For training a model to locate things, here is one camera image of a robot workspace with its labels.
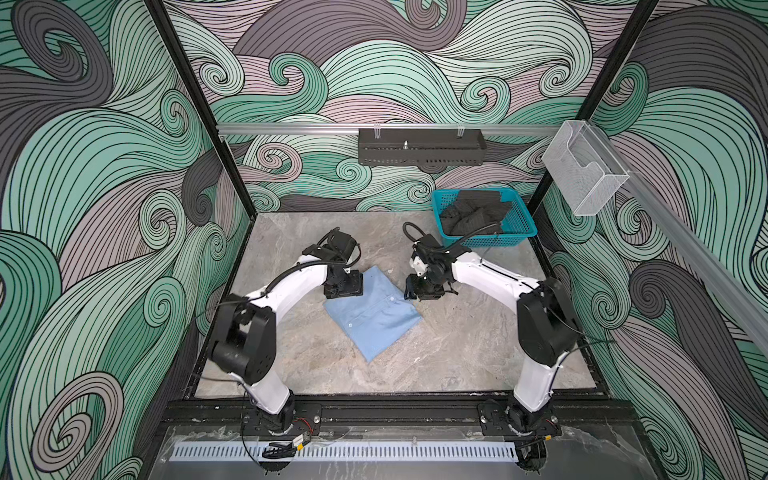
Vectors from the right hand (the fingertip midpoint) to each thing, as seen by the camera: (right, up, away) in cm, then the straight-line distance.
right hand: (412, 295), depth 89 cm
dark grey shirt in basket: (+27, +27, +21) cm, 44 cm away
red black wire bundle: (-35, -35, -17) cm, 52 cm away
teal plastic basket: (+43, +23, +22) cm, 53 cm away
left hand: (-17, +2, -1) cm, 17 cm away
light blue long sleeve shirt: (-10, -7, -1) cm, 12 cm away
